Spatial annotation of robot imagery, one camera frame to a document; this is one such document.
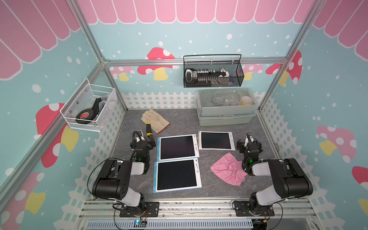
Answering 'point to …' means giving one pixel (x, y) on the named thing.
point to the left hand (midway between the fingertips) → (144, 139)
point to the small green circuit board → (140, 223)
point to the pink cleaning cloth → (229, 169)
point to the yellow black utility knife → (148, 130)
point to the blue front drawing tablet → (176, 175)
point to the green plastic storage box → (225, 106)
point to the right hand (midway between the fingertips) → (248, 139)
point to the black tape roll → (86, 116)
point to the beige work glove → (158, 124)
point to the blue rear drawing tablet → (177, 147)
